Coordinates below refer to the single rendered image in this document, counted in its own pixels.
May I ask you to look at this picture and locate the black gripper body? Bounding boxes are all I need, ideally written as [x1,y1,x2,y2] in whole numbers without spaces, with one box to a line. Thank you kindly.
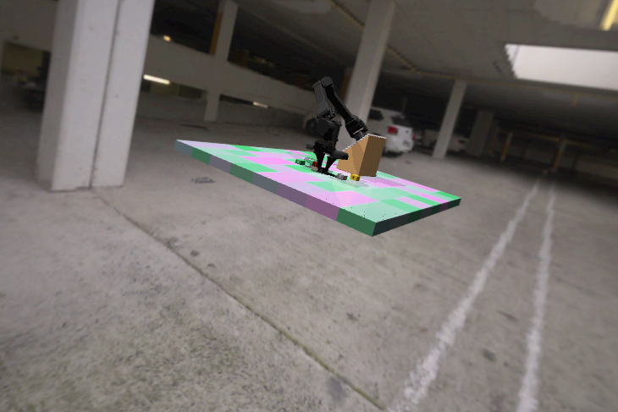
[306,135,349,160]

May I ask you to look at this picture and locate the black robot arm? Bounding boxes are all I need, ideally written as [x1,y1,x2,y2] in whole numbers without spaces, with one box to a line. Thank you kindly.
[312,77,368,151]

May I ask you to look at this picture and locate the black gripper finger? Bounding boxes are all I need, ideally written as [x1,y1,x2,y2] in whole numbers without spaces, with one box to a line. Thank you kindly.
[325,156,339,172]
[313,151,325,169]

